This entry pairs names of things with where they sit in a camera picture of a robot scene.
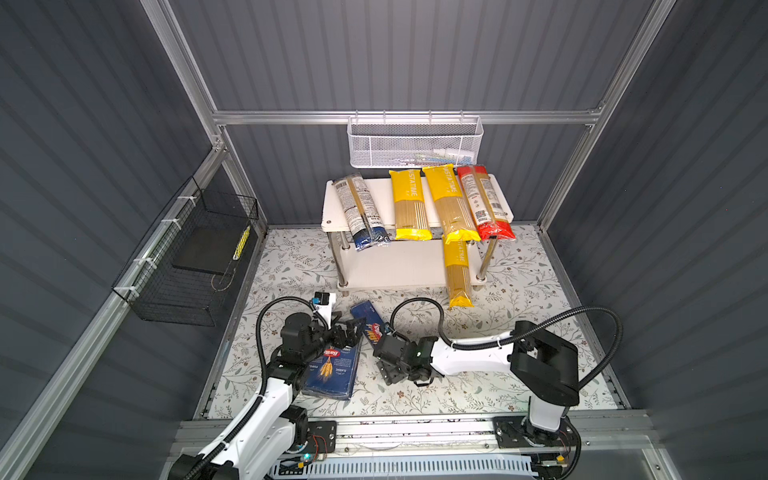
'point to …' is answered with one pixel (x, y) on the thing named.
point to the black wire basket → (185, 268)
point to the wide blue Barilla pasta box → (331, 374)
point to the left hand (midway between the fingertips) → (353, 317)
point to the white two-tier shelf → (399, 264)
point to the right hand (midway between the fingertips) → (393, 366)
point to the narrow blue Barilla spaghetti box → (374, 324)
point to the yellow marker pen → (237, 252)
